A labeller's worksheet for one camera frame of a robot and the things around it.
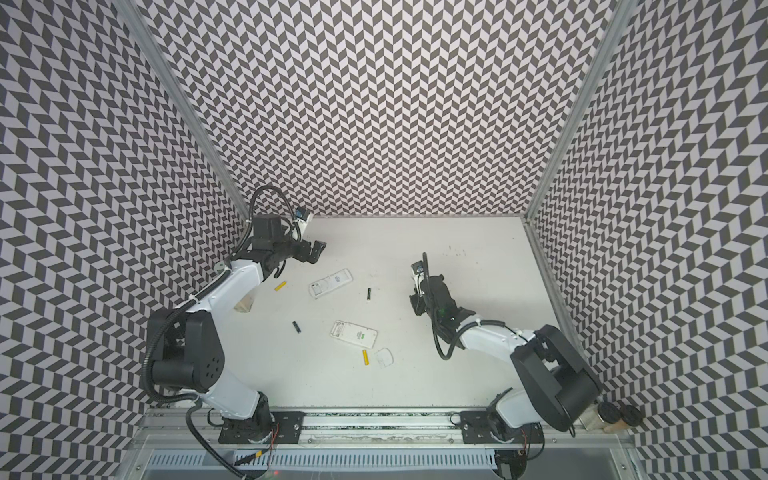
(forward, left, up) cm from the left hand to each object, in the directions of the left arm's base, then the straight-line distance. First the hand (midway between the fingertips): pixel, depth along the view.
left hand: (311, 238), depth 90 cm
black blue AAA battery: (-10, -17, -17) cm, 26 cm away
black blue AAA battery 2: (-21, +5, -17) cm, 28 cm away
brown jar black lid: (-46, -81, -11) cm, 94 cm away
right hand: (-13, -33, -10) cm, 37 cm away
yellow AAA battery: (-30, -17, -17) cm, 39 cm away
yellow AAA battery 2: (-8, +12, -15) cm, 21 cm away
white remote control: (-7, -2, -16) cm, 18 cm away
